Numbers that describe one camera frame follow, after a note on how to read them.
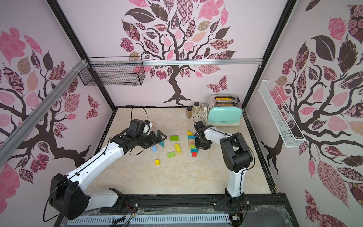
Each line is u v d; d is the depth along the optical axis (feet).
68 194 1.28
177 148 3.08
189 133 3.33
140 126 2.05
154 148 3.03
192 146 3.13
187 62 3.03
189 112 3.53
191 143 3.21
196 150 3.05
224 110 3.16
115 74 3.99
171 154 3.05
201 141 2.73
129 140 1.81
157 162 2.87
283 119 2.29
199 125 2.66
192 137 3.29
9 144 1.63
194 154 2.98
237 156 1.65
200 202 2.47
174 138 3.30
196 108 3.62
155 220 2.29
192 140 3.29
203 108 3.53
